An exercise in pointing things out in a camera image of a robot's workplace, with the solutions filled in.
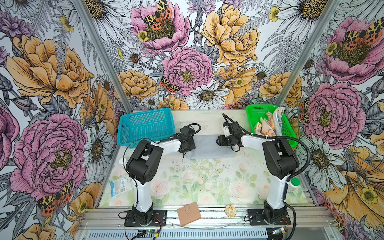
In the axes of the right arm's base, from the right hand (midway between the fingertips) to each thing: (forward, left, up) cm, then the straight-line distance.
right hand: (220, 144), depth 100 cm
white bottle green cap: (-30, -33, +7) cm, 45 cm away
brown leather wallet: (-39, +21, 0) cm, 44 cm away
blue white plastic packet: (-25, +59, -1) cm, 64 cm away
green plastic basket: (+27, -30, +2) cm, 41 cm away
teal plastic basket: (+20, +48, -2) cm, 52 cm away
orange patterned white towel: (+12, -34, +4) cm, 36 cm away
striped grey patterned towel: (+15, -41, +7) cm, 44 cm away
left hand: (-3, +19, 0) cm, 20 cm away
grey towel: (-1, +10, -1) cm, 10 cm away
